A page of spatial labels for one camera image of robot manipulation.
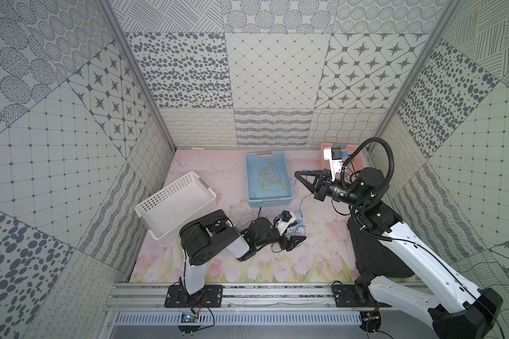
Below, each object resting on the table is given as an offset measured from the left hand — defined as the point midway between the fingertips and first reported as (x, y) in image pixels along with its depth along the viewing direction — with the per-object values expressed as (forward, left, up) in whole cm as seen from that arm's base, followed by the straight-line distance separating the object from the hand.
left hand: (307, 236), depth 78 cm
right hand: (+7, +7, +28) cm, 30 cm away
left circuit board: (-25, +42, -11) cm, 50 cm away
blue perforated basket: (+24, +20, -10) cm, 32 cm away
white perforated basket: (+14, +63, -11) cm, 65 cm away
